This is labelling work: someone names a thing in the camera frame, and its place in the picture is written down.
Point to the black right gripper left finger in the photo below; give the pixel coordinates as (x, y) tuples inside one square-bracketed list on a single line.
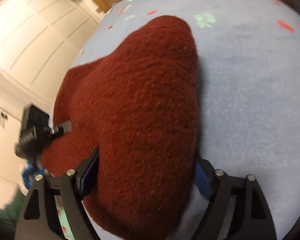
[(38, 217)]

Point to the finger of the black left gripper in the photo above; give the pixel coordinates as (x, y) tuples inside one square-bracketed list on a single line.
[(62, 128)]

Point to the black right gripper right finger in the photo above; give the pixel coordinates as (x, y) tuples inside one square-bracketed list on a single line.
[(237, 207)]

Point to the dark red knitted garment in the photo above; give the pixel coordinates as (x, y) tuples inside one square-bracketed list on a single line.
[(139, 106)]

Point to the white wardrobe with doors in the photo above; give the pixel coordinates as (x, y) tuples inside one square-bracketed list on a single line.
[(39, 40)]

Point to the light blue patterned bed blanket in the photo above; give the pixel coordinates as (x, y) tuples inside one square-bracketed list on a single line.
[(248, 91)]

